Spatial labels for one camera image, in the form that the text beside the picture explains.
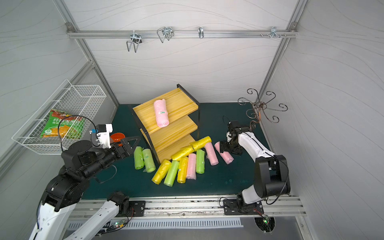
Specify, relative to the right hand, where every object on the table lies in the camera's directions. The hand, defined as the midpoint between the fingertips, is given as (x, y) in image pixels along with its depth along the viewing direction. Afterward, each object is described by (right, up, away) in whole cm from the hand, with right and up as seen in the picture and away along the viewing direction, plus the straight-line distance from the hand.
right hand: (228, 150), depth 88 cm
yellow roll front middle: (-27, -10, -6) cm, 29 cm away
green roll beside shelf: (-46, -7, -4) cm, 47 cm away
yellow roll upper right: (-17, +3, +5) cm, 18 cm away
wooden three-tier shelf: (-25, +23, -17) cm, 38 cm away
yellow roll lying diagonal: (-28, -2, +2) cm, 28 cm away
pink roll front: (-22, -10, -5) cm, 24 cm away
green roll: (-53, -6, -2) cm, 54 cm away
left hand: (-44, +11, -29) cm, 54 cm away
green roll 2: (-17, -6, -2) cm, 18 cm away
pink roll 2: (-1, -3, 0) cm, 4 cm away
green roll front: (-33, -13, -7) cm, 36 cm away
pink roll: (-10, -3, +2) cm, 10 cm away
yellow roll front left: (-39, -11, -6) cm, 41 cm away
